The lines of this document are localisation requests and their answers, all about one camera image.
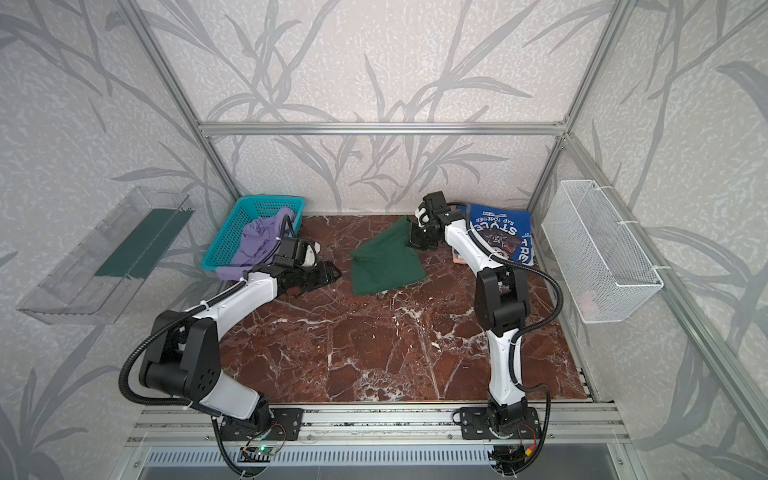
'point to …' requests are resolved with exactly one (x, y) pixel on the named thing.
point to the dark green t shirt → (386, 263)
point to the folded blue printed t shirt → (506, 232)
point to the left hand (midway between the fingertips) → (340, 266)
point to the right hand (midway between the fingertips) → (408, 234)
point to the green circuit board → (255, 454)
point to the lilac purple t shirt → (256, 245)
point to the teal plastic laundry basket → (248, 209)
